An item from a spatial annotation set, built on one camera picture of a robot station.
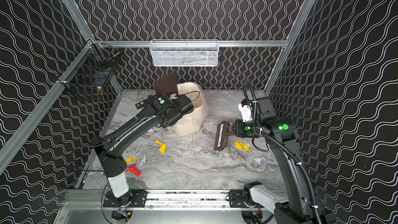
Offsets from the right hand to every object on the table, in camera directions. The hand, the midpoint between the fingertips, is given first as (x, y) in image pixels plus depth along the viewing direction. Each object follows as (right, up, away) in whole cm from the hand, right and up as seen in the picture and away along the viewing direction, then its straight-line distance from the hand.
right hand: (235, 128), depth 67 cm
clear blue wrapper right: (+19, -21, +20) cm, 35 cm away
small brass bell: (-69, +18, +16) cm, 73 cm away
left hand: (-36, +12, +2) cm, 38 cm away
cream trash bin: (-20, 0, +13) cm, 24 cm away
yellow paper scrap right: (+9, -14, +25) cm, 30 cm away
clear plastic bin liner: (-20, 0, +13) cm, 24 cm away
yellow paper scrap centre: (-37, -14, +24) cm, 46 cm away
